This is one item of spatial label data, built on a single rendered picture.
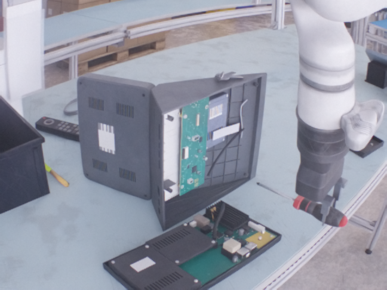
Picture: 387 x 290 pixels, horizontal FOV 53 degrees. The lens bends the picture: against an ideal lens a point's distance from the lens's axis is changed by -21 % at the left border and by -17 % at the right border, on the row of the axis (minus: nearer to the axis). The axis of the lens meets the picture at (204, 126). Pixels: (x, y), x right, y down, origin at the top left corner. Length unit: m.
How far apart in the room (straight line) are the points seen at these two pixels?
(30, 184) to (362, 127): 0.57
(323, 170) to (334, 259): 1.69
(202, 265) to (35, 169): 0.34
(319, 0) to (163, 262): 0.42
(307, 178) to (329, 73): 0.15
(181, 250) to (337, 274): 1.55
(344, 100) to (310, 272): 1.68
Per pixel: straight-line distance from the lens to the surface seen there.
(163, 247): 0.67
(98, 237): 0.72
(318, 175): 0.56
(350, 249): 2.31
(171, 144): 0.69
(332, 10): 0.42
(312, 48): 0.47
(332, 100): 0.49
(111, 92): 0.74
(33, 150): 0.77
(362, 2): 0.44
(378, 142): 1.11
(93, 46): 2.18
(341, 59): 0.47
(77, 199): 0.81
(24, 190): 0.80
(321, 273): 2.13
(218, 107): 0.74
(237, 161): 0.84
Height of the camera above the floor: 1.47
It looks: 26 degrees down
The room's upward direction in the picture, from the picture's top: 3 degrees clockwise
